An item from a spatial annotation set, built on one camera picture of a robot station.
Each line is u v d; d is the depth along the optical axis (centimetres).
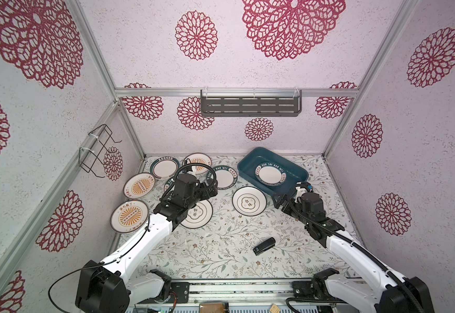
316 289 67
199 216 95
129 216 95
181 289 75
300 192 74
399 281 41
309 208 63
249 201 100
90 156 75
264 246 81
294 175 109
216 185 76
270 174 110
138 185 106
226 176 112
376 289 43
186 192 57
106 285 38
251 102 95
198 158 120
